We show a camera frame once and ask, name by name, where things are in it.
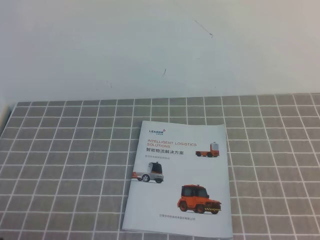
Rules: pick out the white logistics brochure book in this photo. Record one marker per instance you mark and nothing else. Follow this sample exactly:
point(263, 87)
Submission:
point(180, 181)

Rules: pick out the grey checked tablecloth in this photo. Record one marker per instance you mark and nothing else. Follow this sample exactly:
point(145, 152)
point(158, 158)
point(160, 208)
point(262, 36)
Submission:
point(65, 166)

